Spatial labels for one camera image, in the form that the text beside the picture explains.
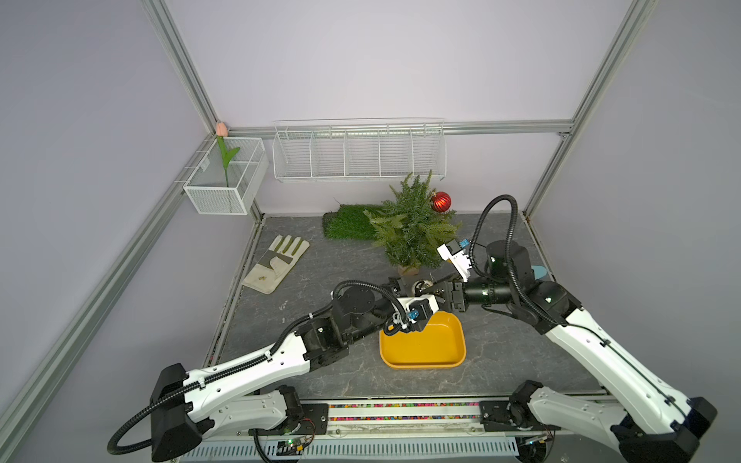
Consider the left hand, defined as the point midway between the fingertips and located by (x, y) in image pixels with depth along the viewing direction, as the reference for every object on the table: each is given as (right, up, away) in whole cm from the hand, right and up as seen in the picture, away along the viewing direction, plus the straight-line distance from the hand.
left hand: (427, 287), depth 63 cm
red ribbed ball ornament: (+6, +21, +13) cm, 25 cm away
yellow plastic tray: (+8, -21, +23) cm, 32 cm away
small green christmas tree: (-2, +15, +10) cm, 18 cm away
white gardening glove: (-49, +2, +43) cm, 65 cm away
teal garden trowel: (+47, -1, +40) cm, 61 cm away
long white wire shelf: (-2, +44, +42) cm, 61 cm away
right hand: (-1, -1, +1) cm, 2 cm away
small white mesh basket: (-58, +30, +26) cm, 70 cm away
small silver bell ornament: (-2, 0, 0) cm, 2 cm away
